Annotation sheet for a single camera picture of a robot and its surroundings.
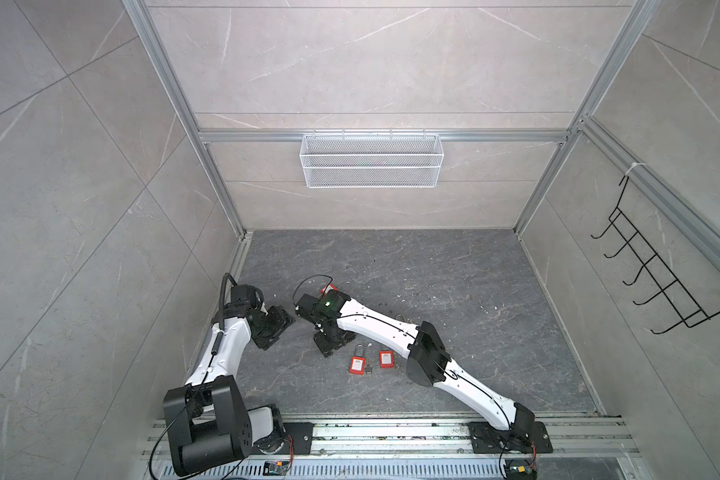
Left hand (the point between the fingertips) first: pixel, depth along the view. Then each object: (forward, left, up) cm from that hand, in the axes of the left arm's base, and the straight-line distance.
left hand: (285, 320), depth 86 cm
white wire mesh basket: (+48, -27, +22) cm, 59 cm away
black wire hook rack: (-15, -88, +27) cm, 93 cm away
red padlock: (+14, -11, -6) cm, 19 cm away
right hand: (-5, -14, -8) cm, 17 cm away
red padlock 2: (-11, -21, -6) cm, 25 cm away
